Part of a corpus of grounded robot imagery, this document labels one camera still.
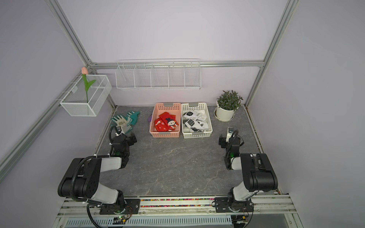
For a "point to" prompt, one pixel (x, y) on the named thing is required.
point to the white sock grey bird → (197, 123)
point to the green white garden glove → (121, 121)
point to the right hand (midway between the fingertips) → (228, 134)
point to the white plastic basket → (188, 132)
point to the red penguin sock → (169, 119)
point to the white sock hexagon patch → (193, 114)
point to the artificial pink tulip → (87, 85)
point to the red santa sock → (161, 126)
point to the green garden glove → (133, 116)
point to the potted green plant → (226, 105)
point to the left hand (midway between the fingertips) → (125, 134)
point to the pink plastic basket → (159, 109)
